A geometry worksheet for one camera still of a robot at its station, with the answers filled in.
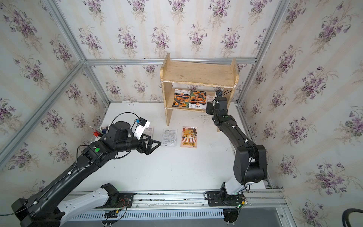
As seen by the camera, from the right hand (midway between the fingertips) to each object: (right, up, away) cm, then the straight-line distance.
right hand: (215, 103), depth 89 cm
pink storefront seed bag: (-16, -23, +9) cm, 30 cm away
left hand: (-33, -20, -22) cm, 45 cm away
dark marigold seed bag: (-22, +4, +4) cm, 22 cm away
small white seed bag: (-30, -23, +9) cm, 39 cm away
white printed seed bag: (-3, +4, +4) cm, 6 cm away
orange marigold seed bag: (-11, +3, +5) cm, 12 cm away
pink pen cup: (-73, -18, +2) cm, 75 cm away
